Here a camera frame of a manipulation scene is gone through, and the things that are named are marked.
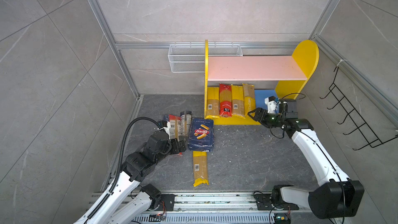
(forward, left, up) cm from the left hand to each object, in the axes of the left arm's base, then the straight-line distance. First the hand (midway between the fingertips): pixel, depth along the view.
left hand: (179, 136), depth 71 cm
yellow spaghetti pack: (-10, -10, -20) cm, 24 cm away
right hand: (+11, -37, 0) cm, 39 cm away
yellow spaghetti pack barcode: (+25, -34, -6) cm, 42 cm away
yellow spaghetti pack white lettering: (+28, -42, -6) cm, 51 cm away
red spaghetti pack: (+27, -26, -6) cm, 39 cm away
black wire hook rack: (-3, -78, +10) cm, 78 cm away
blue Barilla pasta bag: (+8, -11, -15) cm, 20 cm away
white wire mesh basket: (+54, -6, +6) cm, 55 cm away
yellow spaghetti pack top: (+26, -19, -7) cm, 32 cm away
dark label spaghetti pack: (+26, -1, -21) cm, 33 cm away
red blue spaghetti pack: (+16, +6, -18) cm, 25 cm away
